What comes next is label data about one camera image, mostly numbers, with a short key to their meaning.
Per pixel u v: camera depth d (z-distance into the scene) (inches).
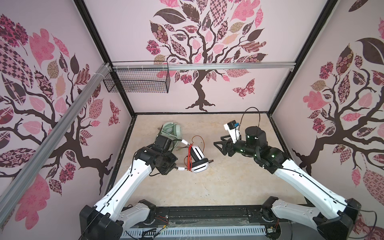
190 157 27.4
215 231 27.4
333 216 15.2
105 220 14.5
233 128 23.3
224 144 23.6
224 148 24.1
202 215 29.3
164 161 22.1
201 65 36.3
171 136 39.7
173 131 39.6
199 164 26.8
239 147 23.5
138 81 48.0
